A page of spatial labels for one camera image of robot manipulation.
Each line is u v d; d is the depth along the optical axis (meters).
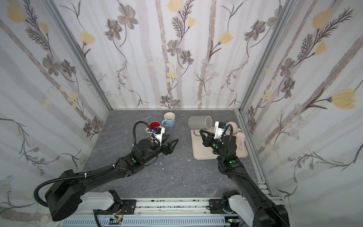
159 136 0.67
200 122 0.77
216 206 0.73
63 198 0.41
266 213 0.40
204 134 0.76
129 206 0.74
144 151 0.58
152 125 1.02
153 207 0.76
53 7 0.68
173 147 0.70
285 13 0.71
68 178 0.44
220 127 0.68
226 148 0.57
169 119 1.01
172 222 0.70
